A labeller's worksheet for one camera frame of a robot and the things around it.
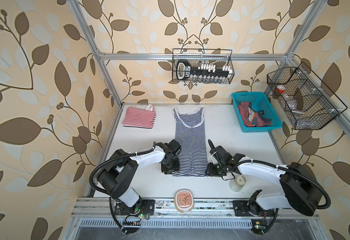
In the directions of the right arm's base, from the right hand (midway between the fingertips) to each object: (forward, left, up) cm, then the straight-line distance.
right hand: (207, 174), depth 85 cm
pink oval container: (-13, +14, +2) cm, 20 cm away
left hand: (+2, +16, +1) cm, 16 cm away
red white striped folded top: (+42, +47, +3) cm, 63 cm away
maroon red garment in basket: (+47, -33, +6) cm, 57 cm away
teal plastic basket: (+43, -41, +4) cm, 60 cm away
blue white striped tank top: (+28, +7, 0) cm, 29 cm away
